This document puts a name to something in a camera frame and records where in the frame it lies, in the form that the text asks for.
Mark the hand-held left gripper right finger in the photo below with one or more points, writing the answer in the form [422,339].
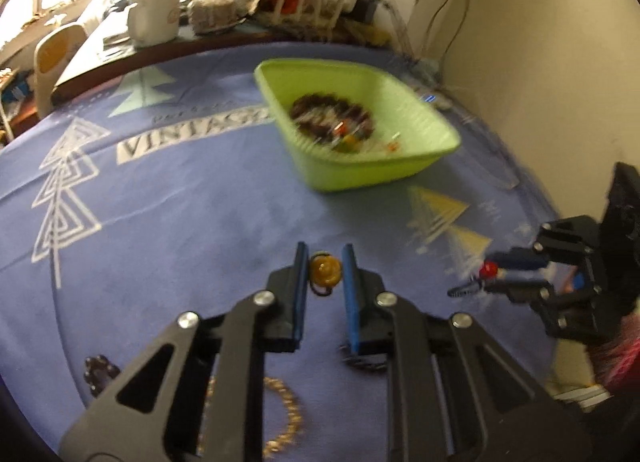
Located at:
[350,292]

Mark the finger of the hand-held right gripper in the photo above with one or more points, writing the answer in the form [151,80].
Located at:
[520,258]
[522,289]

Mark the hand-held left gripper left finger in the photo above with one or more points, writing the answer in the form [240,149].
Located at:
[300,292]

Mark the amber bead charm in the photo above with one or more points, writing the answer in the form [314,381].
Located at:
[325,271]

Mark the red bead charm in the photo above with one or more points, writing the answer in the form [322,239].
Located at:
[488,270]

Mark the pile of beaded jewelry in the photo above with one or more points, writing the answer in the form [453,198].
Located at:
[320,111]

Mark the green plastic basin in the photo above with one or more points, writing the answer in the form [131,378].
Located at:
[400,106]

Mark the person's right forearm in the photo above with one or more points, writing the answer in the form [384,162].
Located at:
[620,349]

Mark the blue printed tablecloth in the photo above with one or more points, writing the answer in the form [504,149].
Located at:
[175,222]

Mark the clear plastic bag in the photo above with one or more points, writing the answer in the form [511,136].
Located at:
[220,4]

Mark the white enamel mug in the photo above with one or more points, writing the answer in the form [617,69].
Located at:
[152,16]

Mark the beige chair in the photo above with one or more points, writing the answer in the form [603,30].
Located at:
[55,54]

